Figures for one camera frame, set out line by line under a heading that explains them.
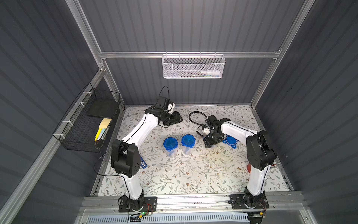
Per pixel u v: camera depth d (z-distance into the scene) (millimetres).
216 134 769
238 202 724
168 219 771
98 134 706
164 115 696
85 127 722
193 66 1110
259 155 509
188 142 864
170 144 851
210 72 914
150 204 723
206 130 895
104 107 822
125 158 481
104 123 743
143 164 848
